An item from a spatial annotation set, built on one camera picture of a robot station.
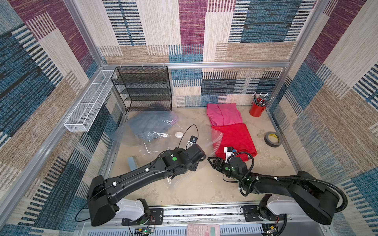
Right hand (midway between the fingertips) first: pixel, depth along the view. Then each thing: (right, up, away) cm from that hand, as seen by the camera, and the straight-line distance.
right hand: (211, 162), depth 85 cm
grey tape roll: (+40, +9, +12) cm, 43 cm away
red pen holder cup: (+38, +32, +28) cm, 57 cm away
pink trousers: (+13, +29, +24) cm, 40 cm away
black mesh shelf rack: (-46, +48, +25) cm, 71 cm away
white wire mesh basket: (-63, +25, -14) cm, 69 cm away
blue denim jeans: (-39, +20, +16) cm, 47 cm away
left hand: (-12, +5, -9) cm, 16 cm away
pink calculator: (-6, -27, -16) cm, 32 cm away
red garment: (+19, +14, +16) cm, 28 cm away
